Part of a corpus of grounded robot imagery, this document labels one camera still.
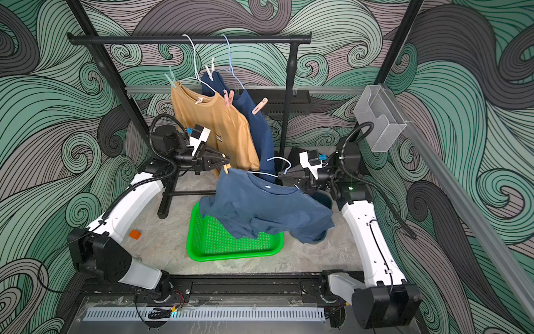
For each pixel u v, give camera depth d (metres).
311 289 0.73
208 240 0.86
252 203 0.68
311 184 0.54
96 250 0.40
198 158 0.59
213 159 0.60
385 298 0.36
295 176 0.56
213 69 0.71
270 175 0.60
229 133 0.70
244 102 0.63
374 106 0.93
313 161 0.49
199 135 0.56
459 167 0.56
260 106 0.58
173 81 0.73
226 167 0.64
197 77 0.62
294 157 0.52
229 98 0.59
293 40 0.55
